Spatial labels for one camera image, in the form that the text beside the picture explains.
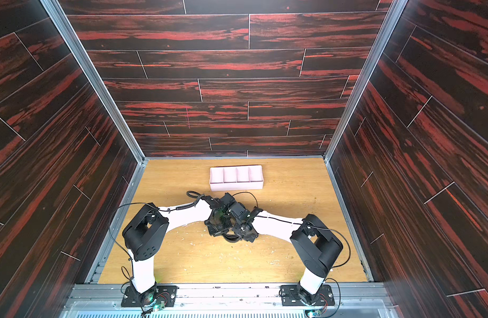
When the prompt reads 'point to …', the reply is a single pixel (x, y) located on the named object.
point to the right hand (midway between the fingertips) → (242, 229)
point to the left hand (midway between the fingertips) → (230, 234)
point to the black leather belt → (232, 238)
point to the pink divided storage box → (236, 177)
